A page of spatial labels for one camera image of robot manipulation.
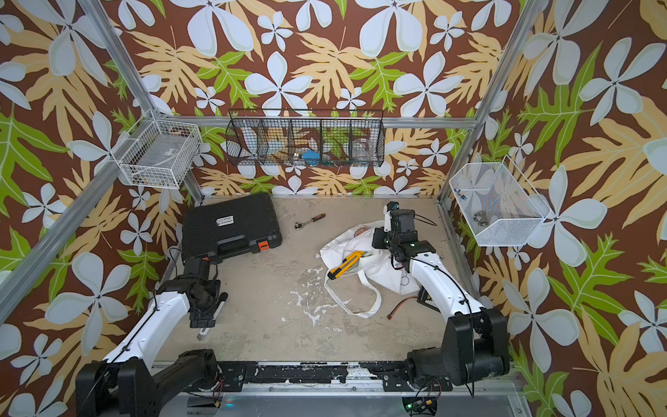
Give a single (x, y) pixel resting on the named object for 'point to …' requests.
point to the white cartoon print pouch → (378, 268)
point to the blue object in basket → (311, 157)
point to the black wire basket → (279, 136)
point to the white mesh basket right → (498, 206)
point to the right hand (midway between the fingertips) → (376, 230)
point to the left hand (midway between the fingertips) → (220, 295)
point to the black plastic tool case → (221, 228)
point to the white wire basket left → (157, 153)
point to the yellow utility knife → (350, 263)
